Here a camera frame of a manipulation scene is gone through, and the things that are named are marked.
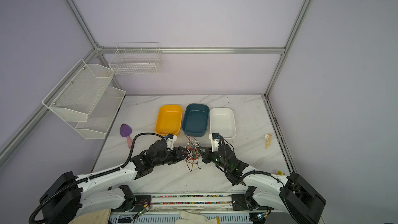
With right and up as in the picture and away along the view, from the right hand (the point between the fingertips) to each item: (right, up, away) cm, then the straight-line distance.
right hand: (196, 149), depth 78 cm
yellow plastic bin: (-21, +13, +28) cm, 37 cm away
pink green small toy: (+44, -13, +2) cm, 45 cm away
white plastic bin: (+17, +12, +30) cm, 37 cm away
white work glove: (-4, -29, -8) cm, 31 cm away
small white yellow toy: (+44, +3, +18) cm, 48 cm away
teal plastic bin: (-2, +13, +27) cm, 30 cm away
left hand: (-4, -2, 0) cm, 5 cm away
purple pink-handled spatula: (-49, +6, +24) cm, 54 cm away
